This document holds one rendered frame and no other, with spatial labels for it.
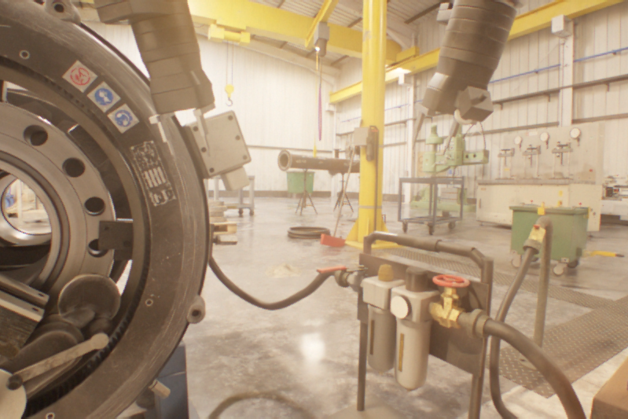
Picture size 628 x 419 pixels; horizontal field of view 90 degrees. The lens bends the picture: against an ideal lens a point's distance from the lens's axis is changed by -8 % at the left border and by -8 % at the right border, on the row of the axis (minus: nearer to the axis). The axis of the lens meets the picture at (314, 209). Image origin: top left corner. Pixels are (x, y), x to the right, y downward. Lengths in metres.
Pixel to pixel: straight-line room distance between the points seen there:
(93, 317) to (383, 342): 0.62
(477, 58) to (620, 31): 11.26
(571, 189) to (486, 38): 5.51
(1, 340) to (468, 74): 0.70
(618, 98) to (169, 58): 11.03
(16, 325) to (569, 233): 3.23
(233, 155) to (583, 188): 5.81
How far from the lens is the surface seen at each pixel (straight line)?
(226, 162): 0.66
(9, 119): 0.73
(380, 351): 0.90
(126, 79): 0.61
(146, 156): 0.59
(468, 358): 0.83
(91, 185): 0.71
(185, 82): 0.48
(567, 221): 3.26
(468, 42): 0.47
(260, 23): 12.87
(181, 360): 1.07
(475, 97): 0.45
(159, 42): 0.47
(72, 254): 0.72
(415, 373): 0.85
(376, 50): 4.24
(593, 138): 6.51
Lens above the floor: 0.69
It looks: 4 degrees down
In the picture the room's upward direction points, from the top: 1 degrees clockwise
